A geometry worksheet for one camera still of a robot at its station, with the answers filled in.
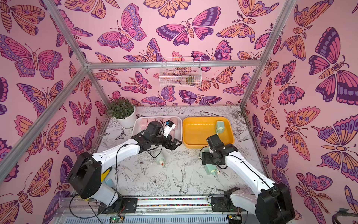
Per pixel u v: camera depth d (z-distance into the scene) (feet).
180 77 3.48
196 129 3.44
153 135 2.18
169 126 2.45
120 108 3.09
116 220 2.32
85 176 1.42
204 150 2.47
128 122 3.39
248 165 1.61
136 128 3.36
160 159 2.72
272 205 1.29
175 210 2.39
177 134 3.30
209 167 2.59
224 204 2.36
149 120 3.38
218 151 1.95
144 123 3.28
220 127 3.20
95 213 2.32
